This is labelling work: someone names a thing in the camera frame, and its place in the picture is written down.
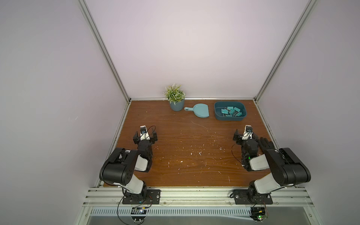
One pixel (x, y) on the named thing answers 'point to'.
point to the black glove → (265, 145)
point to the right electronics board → (258, 213)
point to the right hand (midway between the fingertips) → (247, 129)
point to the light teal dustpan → (200, 110)
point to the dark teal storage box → (230, 110)
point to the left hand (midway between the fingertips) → (146, 129)
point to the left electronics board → (138, 214)
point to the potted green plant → (176, 96)
